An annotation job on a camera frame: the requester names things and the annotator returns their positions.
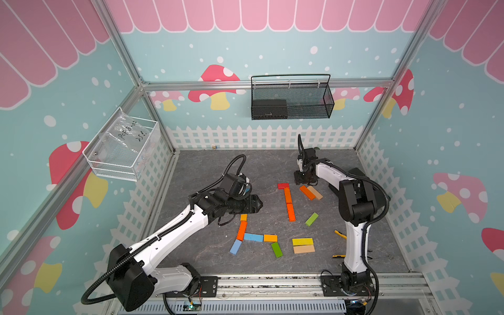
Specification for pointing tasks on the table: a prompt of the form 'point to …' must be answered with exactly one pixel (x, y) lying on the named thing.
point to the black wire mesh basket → (289, 97)
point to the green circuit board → (191, 307)
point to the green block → (277, 249)
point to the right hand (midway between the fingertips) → (300, 179)
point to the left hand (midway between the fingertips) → (255, 208)
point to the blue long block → (251, 237)
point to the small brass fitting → (214, 147)
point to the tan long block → (315, 193)
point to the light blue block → (235, 247)
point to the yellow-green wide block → (302, 241)
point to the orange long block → (242, 230)
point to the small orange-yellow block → (270, 238)
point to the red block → (282, 186)
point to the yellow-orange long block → (244, 217)
